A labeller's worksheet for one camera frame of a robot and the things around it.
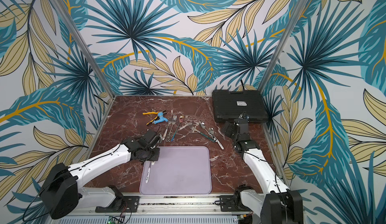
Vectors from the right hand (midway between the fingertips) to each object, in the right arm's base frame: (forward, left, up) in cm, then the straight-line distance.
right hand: (232, 126), depth 85 cm
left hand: (-13, +43, -9) cm, 46 cm away
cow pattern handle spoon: (+6, +10, -15) cm, 19 cm away
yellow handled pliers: (+17, +47, -13) cm, 51 cm away
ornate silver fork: (+18, +35, -14) cm, 41 cm away
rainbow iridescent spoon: (+15, +30, -13) cm, 36 cm away
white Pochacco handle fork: (-20, +47, -14) cm, 53 cm away
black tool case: (+23, -3, -8) cm, 24 cm away
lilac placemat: (-18, +29, -15) cm, 37 cm away
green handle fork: (+9, +22, -14) cm, 28 cm away
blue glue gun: (+16, +43, -12) cm, 48 cm away
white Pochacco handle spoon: (-2, +6, -15) cm, 16 cm away
